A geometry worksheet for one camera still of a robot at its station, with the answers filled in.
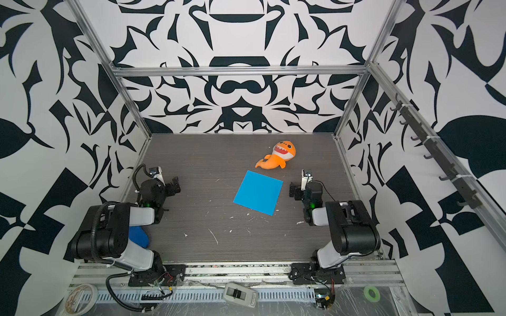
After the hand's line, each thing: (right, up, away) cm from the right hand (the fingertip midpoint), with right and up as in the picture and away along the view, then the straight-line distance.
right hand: (304, 180), depth 94 cm
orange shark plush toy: (-9, +14, +7) cm, 18 cm away
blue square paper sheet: (-21, -6, +3) cm, 22 cm away
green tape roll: (+18, -37, -23) cm, 48 cm away
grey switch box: (-29, -35, -27) cm, 53 cm away
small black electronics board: (+1, -39, -23) cm, 45 cm away
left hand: (-65, +2, -2) cm, 65 cm away
